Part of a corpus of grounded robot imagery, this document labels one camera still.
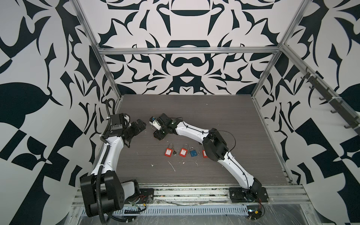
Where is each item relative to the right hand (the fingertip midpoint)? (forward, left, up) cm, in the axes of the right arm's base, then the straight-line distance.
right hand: (156, 131), depth 97 cm
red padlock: (-14, -8, -1) cm, 16 cm away
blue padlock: (-14, -24, -2) cm, 28 cm away
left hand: (-3, +8, +13) cm, 16 cm away
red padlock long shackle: (-13, -18, -1) cm, 22 cm away
